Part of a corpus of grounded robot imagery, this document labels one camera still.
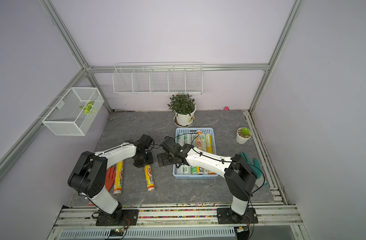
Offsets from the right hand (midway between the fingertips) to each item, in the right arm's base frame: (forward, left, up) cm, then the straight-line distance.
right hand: (165, 158), depth 83 cm
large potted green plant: (+34, -10, +7) cm, 36 cm away
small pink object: (+51, -45, -11) cm, 69 cm away
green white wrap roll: (-6, -23, -6) cm, 24 cm away
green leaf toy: (+22, +43, +19) cm, 52 cm away
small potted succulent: (+17, -49, -3) cm, 52 cm away
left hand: (+1, +11, -9) cm, 15 cm away
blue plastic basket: (+23, -15, -6) cm, 29 cm away
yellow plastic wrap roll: (+11, -27, -8) cm, 30 cm away
